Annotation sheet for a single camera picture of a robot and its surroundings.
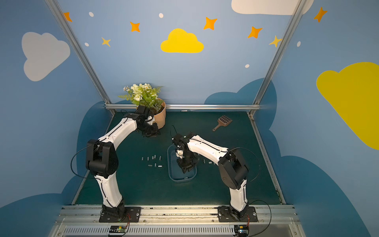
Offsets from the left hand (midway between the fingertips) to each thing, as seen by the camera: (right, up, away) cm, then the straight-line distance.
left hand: (158, 132), depth 94 cm
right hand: (+19, -21, -11) cm, 30 cm away
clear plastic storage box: (+12, -23, -10) cm, 28 cm away
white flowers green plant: (-8, +23, -5) cm, 24 cm away
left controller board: (-16, -47, -22) cm, 55 cm away
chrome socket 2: (-3, -16, +2) cm, 16 cm away
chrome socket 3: (+1, -21, -3) cm, 22 cm away
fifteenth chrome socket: (-11, -17, +1) cm, 21 cm away
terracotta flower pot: (0, +10, +6) cm, 11 cm away
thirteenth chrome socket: (+33, -20, -1) cm, 38 cm away
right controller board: (+47, -49, -21) cm, 71 cm away
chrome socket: (0, -17, +1) cm, 17 cm away
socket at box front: (+18, -27, -9) cm, 33 cm away
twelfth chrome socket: (-5, -21, -2) cm, 22 cm away
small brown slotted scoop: (+46, +8, +21) cm, 52 cm away
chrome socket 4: (-2, -21, -2) cm, 21 cm away
